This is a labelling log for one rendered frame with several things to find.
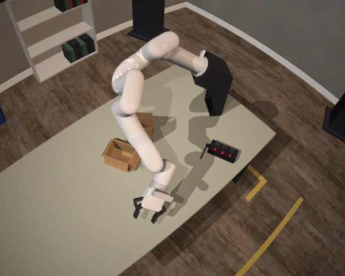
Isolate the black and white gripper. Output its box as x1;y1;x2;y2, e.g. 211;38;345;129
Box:
133;185;167;224

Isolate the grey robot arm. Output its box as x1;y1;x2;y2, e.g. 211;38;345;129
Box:
111;31;208;202

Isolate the black power strip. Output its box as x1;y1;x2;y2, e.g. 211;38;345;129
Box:
200;140;239;163

